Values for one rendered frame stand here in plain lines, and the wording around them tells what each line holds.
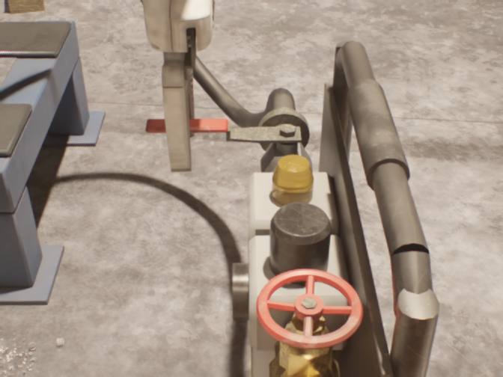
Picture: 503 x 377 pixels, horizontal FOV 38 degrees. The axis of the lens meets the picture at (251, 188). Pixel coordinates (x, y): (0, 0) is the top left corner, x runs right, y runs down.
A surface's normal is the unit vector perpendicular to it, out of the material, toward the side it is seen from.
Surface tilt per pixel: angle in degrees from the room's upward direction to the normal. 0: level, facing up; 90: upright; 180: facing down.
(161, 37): 89
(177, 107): 93
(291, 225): 0
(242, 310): 84
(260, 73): 0
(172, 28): 90
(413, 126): 0
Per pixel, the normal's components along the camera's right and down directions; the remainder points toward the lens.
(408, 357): -0.25, 0.55
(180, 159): 0.01, 0.81
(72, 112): 0.01, 0.59
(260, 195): 0.00, -0.81
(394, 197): -0.25, -0.77
